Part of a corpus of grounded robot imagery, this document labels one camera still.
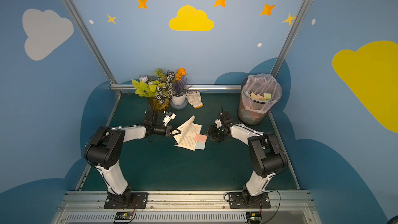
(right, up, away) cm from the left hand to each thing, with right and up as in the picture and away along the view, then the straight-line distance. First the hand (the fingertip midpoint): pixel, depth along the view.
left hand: (180, 130), depth 92 cm
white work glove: (+7, +21, +27) cm, 35 cm away
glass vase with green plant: (-13, +25, -2) cm, 28 cm away
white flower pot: (-4, +17, +19) cm, 26 cm away
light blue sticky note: (+12, -10, +2) cm, 15 cm away
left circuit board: (-24, -37, -20) cm, 49 cm away
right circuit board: (+37, -38, -20) cm, 57 cm away
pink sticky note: (+12, -5, +4) cm, 14 cm away
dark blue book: (+3, -6, +3) cm, 7 cm away
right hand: (+17, -2, +2) cm, 18 cm away
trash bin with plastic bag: (+51, +24, +11) cm, 58 cm away
